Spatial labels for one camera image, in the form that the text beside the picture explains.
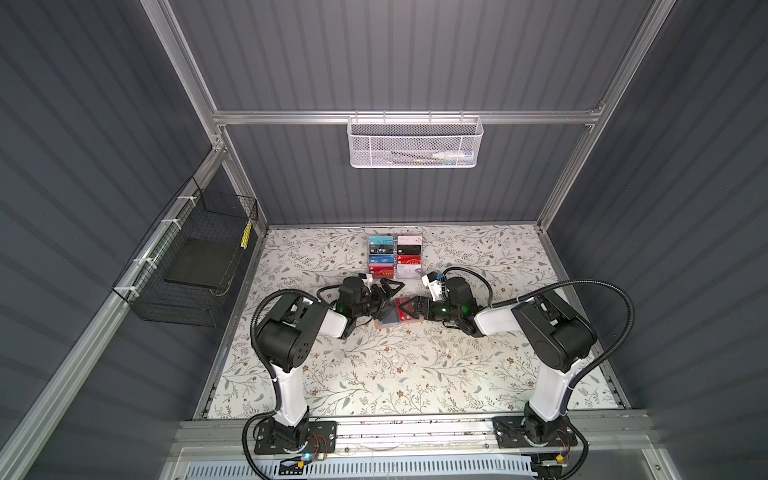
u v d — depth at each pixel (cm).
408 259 102
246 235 83
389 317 93
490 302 79
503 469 70
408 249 103
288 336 52
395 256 103
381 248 104
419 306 83
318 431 75
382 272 104
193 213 78
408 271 102
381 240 103
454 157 89
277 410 59
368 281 91
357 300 81
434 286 89
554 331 51
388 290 85
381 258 102
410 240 102
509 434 73
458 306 77
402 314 94
